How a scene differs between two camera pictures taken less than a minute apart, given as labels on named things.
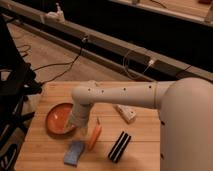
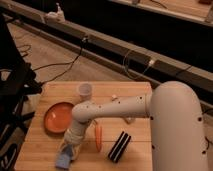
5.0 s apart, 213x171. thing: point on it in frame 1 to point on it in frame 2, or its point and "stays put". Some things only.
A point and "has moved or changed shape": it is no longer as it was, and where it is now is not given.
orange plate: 57,117 stays put
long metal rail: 144,63 stays put
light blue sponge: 72,155 has moved or changed shape
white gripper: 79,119 to 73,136
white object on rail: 57,16 stays put
